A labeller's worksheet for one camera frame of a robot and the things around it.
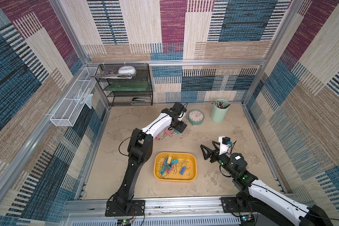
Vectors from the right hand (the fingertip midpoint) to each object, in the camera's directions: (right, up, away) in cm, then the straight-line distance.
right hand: (207, 142), depth 79 cm
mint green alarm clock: (-2, +14, +30) cm, 33 cm away
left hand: (-16, +9, +21) cm, 28 cm away
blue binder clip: (-14, -18, +5) cm, 23 cm away
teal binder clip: (-25, -17, +4) cm, 31 cm away
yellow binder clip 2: (-27, -15, +7) cm, 32 cm away
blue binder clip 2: (-24, -13, +7) cm, 28 cm away
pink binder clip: (-22, -18, +5) cm, 29 cm away
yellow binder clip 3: (-23, -20, +4) cm, 31 cm away
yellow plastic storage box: (-15, -16, +8) cm, 23 cm away
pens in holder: (+13, +22, +18) cm, 31 cm away
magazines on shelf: (-57, +41, +13) cm, 72 cm away
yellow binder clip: (-21, -12, +8) cm, 26 cm away
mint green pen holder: (+13, +19, +19) cm, 30 cm away
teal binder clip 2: (-18, -14, +10) cm, 25 cm away
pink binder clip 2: (-23, +3, +23) cm, 33 cm away
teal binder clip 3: (-21, -15, +4) cm, 26 cm away
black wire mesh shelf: (-54, +39, +29) cm, 72 cm away
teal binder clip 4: (-16, +5, +11) cm, 20 cm away
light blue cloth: (-66, +23, 0) cm, 70 cm away
